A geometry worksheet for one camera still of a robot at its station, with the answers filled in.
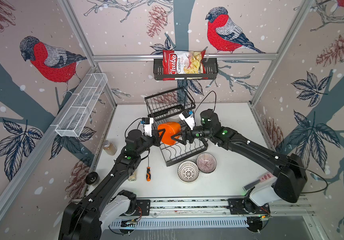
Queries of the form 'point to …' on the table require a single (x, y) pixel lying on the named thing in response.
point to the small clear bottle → (133, 176)
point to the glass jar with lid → (109, 147)
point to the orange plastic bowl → (171, 129)
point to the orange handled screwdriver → (148, 174)
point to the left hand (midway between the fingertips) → (164, 130)
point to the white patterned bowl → (188, 171)
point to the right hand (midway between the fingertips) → (172, 137)
